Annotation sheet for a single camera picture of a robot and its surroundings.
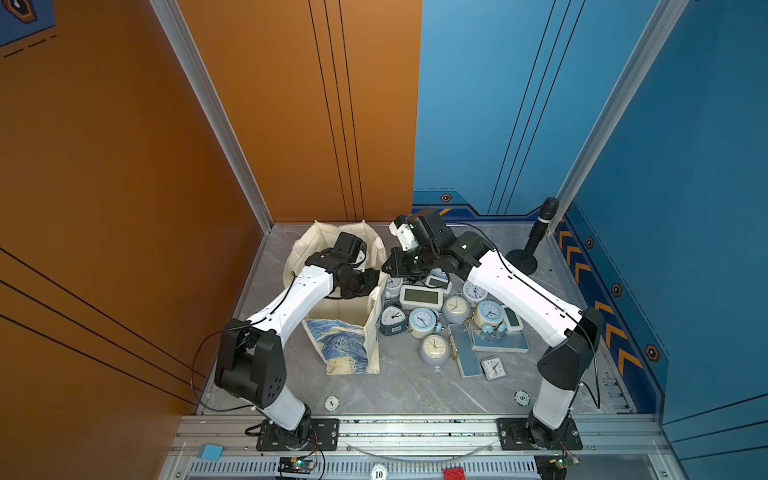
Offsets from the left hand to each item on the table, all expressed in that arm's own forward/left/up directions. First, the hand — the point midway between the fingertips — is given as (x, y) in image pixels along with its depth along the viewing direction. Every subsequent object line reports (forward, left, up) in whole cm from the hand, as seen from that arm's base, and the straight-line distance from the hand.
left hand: (378, 284), depth 86 cm
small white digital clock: (+7, -19, -10) cm, 23 cm away
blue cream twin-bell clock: (-7, -13, -10) cm, 18 cm away
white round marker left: (-28, +12, -14) cm, 34 cm away
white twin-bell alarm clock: (+5, -4, -9) cm, 11 cm away
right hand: (-4, -2, +13) cm, 14 cm away
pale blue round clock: (-16, -16, -9) cm, 24 cm away
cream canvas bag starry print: (-19, +6, +10) cm, 22 cm away
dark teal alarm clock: (-6, -4, -10) cm, 12 cm away
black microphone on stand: (+13, -47, -5) cm, 49 cm away
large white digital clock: (+2, -11, -9) cm, 14 cm away
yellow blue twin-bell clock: (-5, -33, -9) cm, 35 cm away
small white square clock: (-20, -32, -12) cm, 40 cm away
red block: (-43, -19, -11) cm, 48 cm away
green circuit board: (-42, +18, -15) cm, 48 cm away
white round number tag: (-43, -2, -7) cm, 44 cm away
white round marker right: (-27, -39, -14) cm, 49 cm away
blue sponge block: (-40, +38, -12) cm, 56 cm away
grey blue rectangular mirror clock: (-13, -26, -16) cm, 33 cm away
